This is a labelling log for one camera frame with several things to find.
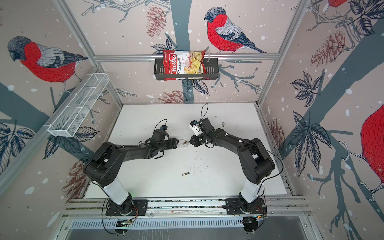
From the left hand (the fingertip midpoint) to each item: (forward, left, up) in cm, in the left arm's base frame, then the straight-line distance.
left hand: (174, 141), depth 95 cm
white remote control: (-2, -4, -2) cm, 5 cm away
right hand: (-3, -10, +3) cm, 11 cm away
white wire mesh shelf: (+7, +49, +27) cm, 57 cm away
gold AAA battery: (0, -6, -3) cm, 7 cm away
